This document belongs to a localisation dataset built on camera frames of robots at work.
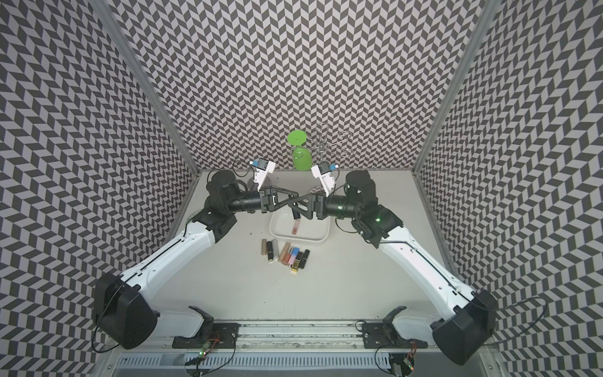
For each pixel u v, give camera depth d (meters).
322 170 0.59
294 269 0.86
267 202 0.59
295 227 0.97
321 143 0.82
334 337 0.75
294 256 0.89
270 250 0.91
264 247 0.91
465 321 0.37
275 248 0.91
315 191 0.63
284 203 0.64
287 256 0.89
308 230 0.97
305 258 0.89
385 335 0.66
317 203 0.56
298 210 0.59
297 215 0.65
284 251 0.90
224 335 0.73
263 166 0.62
